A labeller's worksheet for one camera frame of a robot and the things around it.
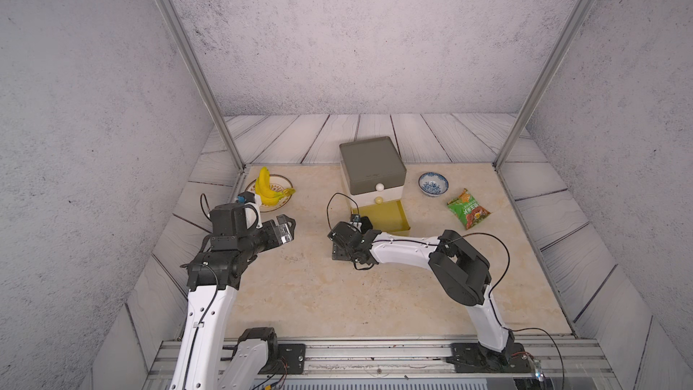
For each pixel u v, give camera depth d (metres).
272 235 0.62
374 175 0.91
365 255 0.67
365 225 0.99
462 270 0.51
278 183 1.15
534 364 0.71
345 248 0.72
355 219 0.85
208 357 0.39
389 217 1.01
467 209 0.99
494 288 0.54
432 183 1.11
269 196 1.05
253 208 0.56
